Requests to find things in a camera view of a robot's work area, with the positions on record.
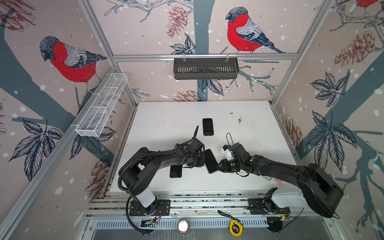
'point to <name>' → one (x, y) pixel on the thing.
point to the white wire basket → (102, 105)
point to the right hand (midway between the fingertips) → (216, 169)
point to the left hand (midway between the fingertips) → (204, 164)
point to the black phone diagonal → (208, 127)
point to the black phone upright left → (176, 171)
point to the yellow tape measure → (236, 227)
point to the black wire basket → (205, 68)
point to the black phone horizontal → (210, 162)
